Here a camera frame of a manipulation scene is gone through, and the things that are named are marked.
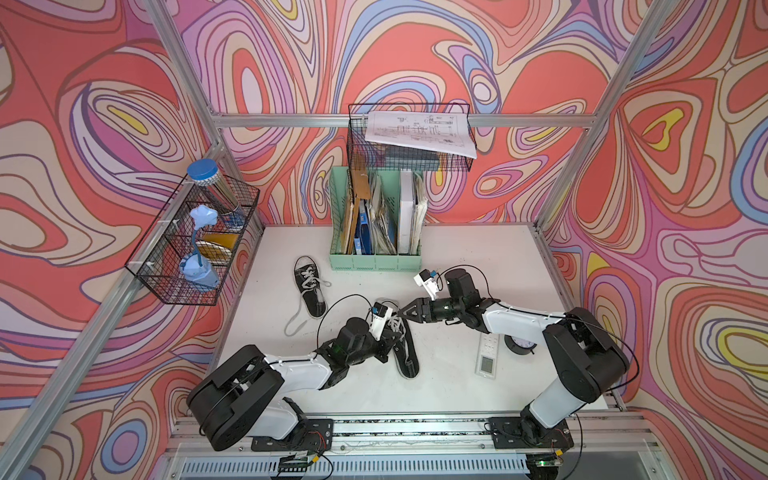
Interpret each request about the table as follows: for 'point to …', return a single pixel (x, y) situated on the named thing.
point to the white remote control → (487, 355)
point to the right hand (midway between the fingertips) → (406, 321)
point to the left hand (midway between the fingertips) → (402, 338)
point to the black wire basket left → (187, 256)
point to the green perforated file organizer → (377, 220)
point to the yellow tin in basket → (217, 248)
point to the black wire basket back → (364, 156)
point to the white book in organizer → (405, 213)
